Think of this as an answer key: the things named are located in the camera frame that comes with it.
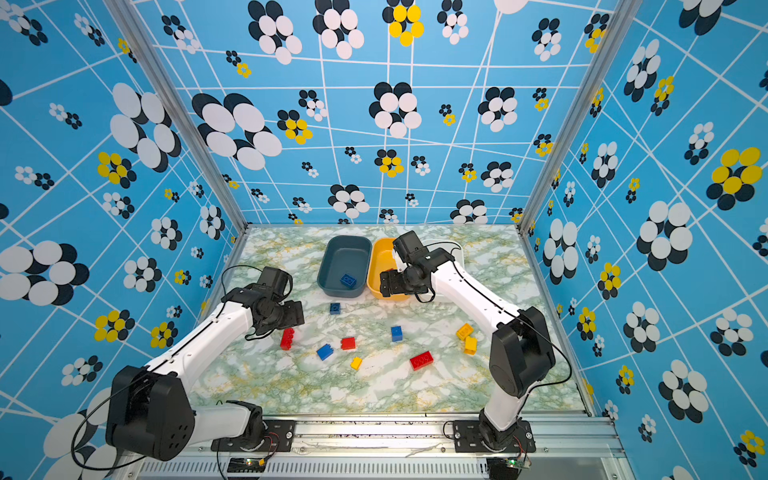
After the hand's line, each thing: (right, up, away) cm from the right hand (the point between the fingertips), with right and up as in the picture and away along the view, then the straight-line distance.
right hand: (395, 287), depth 86 cm
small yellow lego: (-11, -22, -2) cm, 25 cm away
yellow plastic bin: (-5, +7, +24) cm, 26 cm away
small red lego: (-14, -17, +3) cm, 23 cm away
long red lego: (-33, -16, +3) cm, 37 cm away
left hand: (-30, -9, 0) cm, 32 cm away
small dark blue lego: (-20, -8, +10) cm, 23 cm away
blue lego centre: (0, -14, +2) cm, 14 cm away
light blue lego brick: (-21, -20, +3) cm, 29 cm away
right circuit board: (+25, -41, -17) cm, 51 cm away
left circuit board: (-37, -42, -14) cm, 58 cm away
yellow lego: (+22, -17, 0) cm, 28 cm away
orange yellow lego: (+21, -14, +5) cm, 26 cm away
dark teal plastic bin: (-18, +5, +19) cm, 27 cm away
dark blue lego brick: (-16, 0, +15) cm, 22 cm away
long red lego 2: (+7, -21, -2) cm, 22 cm away
